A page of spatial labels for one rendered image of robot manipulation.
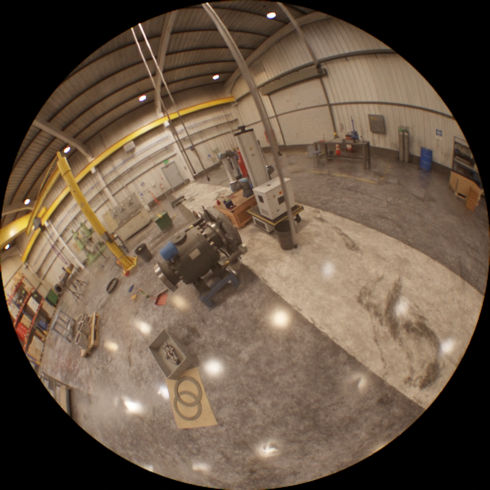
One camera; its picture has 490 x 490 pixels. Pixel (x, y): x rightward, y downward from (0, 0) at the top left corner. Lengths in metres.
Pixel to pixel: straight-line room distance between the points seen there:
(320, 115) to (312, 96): 1.18
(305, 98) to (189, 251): 9.85
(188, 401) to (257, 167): 3.42
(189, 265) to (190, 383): 1.45
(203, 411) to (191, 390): 0.29
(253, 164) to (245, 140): 0.41
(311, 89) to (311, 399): 10.77
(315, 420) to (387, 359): 0.87
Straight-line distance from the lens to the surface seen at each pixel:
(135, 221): 7.94
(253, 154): 2.65
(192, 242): 1.86
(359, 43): 9.73
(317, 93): 9.91
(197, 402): 2.03
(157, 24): 8.79
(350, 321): 1.82
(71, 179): 5.23
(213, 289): 2.03
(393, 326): 1.99
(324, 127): 9.82
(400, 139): 8.14
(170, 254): 1.70
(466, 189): 6.72
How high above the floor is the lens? 1.68
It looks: 37 degrees down
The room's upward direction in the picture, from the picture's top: 24 degrees counter-clockwise
